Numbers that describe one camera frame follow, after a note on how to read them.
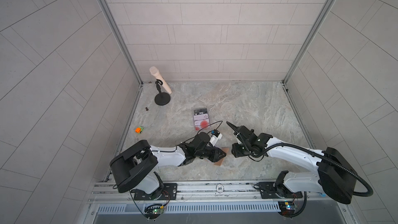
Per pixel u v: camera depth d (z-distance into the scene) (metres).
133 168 0.42
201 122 0.91
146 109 0.99
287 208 0.68
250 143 0.62
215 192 0.71
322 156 0.44
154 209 0.65
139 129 0.89
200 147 0.64
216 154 0.69
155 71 0.87
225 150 0.79
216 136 0.74
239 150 0.73
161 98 1.05
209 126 0.91
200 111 0.94
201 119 0.91
